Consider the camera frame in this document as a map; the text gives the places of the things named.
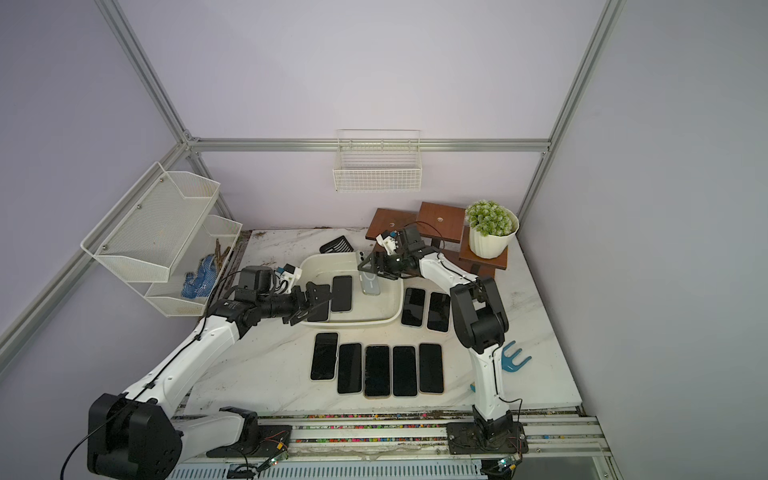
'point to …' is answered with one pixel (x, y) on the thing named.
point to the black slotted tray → (337, 245)
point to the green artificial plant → (490, 218)
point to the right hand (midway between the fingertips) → (368, 273)
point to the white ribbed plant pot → (489, 247)
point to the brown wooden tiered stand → (440, 225)
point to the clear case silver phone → (370, 283)
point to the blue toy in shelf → (202, 284)
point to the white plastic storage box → (361, 298)
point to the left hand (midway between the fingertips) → (323, 306)
